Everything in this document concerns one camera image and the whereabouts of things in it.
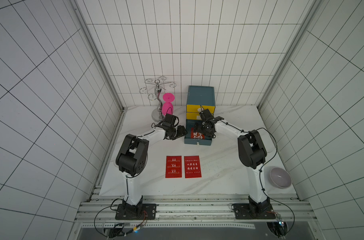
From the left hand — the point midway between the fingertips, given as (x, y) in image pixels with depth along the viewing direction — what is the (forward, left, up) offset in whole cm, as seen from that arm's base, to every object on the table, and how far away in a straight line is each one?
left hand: (183, 135), depth 97 cm
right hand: (+7, -12, -2) cm, 14 cm away
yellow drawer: (+13, -6, +6) cm, 15 cm away
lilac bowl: (-25, -56, -4) cm, 62 cm away
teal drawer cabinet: (+21, -11, +16) cm, 29 cm away
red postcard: (+4, -9, -6) cm, 11 cm away
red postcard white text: (-19, +6, -5) cm, 21 cm away
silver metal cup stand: (+21, +20, -3) cm, 29 cm away
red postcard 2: (-20, -6, -5) cm, 21 cm away
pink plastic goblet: (+15, +11, +12) cm, 22 cm away
